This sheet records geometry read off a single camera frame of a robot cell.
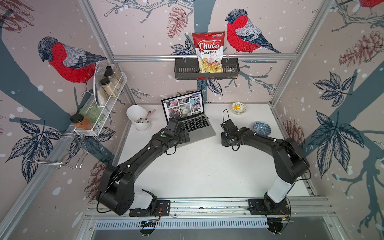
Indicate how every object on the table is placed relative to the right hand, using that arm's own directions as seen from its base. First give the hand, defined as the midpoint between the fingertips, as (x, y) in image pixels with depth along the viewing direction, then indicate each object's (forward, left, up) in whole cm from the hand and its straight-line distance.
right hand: (225, 139), depth 95 cm
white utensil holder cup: (+16, +61, +2) cm, 63 cm away
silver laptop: (+22, +25, +5) cm, 34 cm away
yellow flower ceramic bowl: (+31, -14, -2) cm, 34 cm away
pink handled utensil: (+13, +50, +9) cm, 52 cm away
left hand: (-3, +26, +11) cm, 28 cm away
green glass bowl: (-7, +67, +33) cm, 75 cm away
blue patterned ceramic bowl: (+12, -28, -3) cm, 30 cm away
